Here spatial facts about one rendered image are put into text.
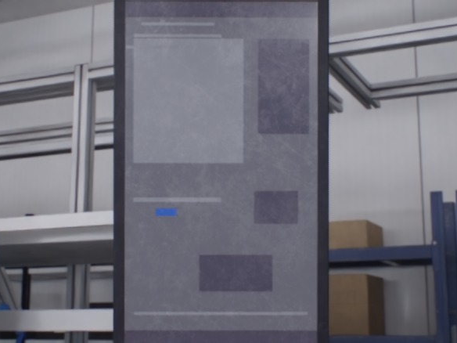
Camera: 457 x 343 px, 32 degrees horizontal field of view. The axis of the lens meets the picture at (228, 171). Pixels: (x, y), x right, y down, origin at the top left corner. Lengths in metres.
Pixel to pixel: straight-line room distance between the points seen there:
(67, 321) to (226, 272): 0.54
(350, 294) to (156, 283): 3.22
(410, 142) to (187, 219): 3.77
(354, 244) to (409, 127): 0.89
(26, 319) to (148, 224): 0.59
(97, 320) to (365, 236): 2.90
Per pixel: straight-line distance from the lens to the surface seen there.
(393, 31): 2.00
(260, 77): 1.10
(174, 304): 1.11
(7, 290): 2.80
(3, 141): 3.03
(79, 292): 2.13
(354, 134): 4.90
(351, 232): 4.32
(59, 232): 1.60
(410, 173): 4.77
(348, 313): 4.28
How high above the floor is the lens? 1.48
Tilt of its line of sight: 11 degrees up
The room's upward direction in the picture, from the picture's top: straight up
